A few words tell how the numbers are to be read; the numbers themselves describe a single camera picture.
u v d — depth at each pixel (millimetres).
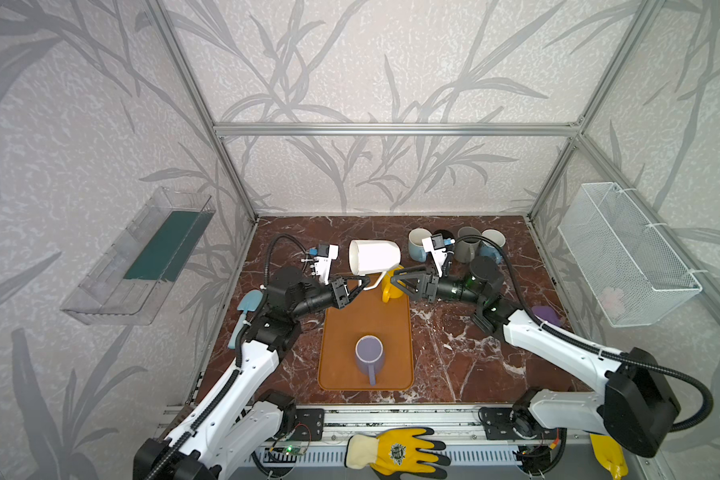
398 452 680
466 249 994
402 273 705
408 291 628
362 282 685
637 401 402
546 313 938
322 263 643
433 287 608
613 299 734
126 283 636
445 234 1042
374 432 734
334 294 615
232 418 447
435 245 634
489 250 1017
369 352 779
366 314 943
